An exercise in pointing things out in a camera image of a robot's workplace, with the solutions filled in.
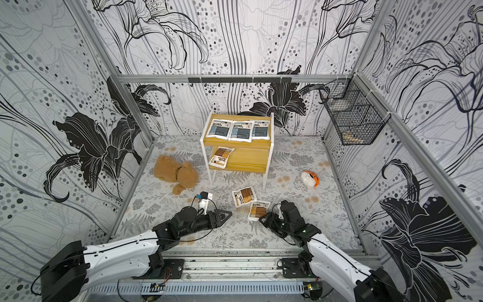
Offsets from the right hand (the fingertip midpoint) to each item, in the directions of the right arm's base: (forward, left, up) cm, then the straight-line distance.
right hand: (265, 221), depth 84 cm
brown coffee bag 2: (+5, +3, 0) cm, 6 cm away
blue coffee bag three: (+26, +2, +32) cm, 41 cm away
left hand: (-3, +15, +9) cm, 17 cm away
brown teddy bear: (+23, +47, +9) cm, 53 cm away
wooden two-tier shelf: (+27, +8, +13) cm, 31 cm away
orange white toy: (+20, -24, +4) cm, 31 cm away
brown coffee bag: (+23, +20, +17) cm, 35 cm away
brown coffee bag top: (+12, +10, +1) cm, 15 cm away
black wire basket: (+42, -45, +27) cm, 67 cm away
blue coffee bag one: (+27, +19, +32) cm, 46 cm away
